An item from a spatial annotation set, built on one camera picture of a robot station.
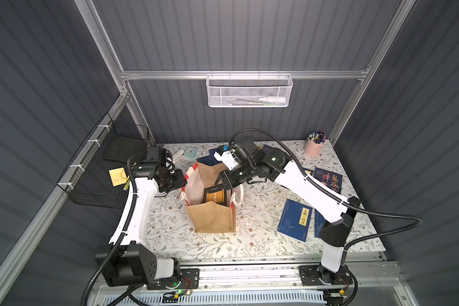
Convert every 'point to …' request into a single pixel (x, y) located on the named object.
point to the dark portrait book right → (332, 180)
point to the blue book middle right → (308, 171)
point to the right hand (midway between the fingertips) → (220, 181)
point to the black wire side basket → (88, 179)
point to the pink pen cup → (312, 148)
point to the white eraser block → (178, 155)
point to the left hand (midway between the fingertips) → (183, 183)
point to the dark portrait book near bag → (266, 148)
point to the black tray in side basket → (123, 147)
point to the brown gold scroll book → (217, 194)
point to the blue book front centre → (295, 219)
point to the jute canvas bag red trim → (211, 204)
